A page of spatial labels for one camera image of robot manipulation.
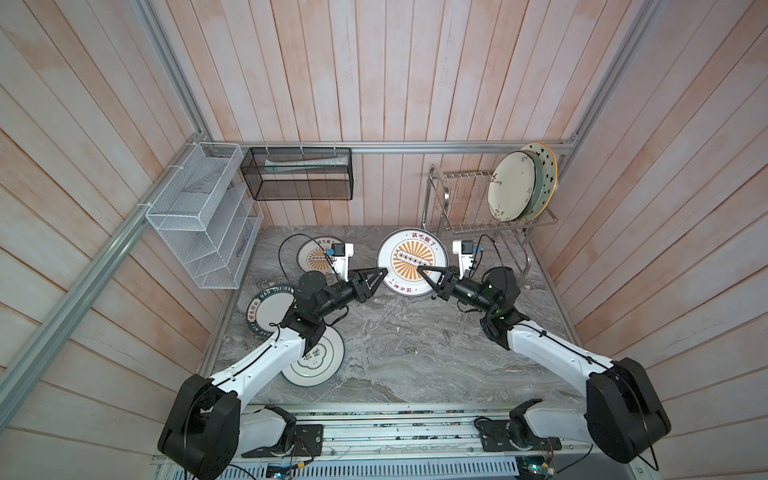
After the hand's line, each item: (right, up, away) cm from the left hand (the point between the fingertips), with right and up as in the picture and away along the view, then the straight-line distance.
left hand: (385, 276), depth 72 cm
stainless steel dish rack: (+30, +26, +44) cm, 59 cm away
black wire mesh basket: (-30, +35, +31) cm, 56 cm away
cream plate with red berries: (+38, +26, +14) cm, 48 cm away
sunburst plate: (+4, +6, 0) cm, 8 cm away
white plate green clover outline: (-19, -27, +13) cm, 35 cm away
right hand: (+8, +1, +1) cm, 8 cm away
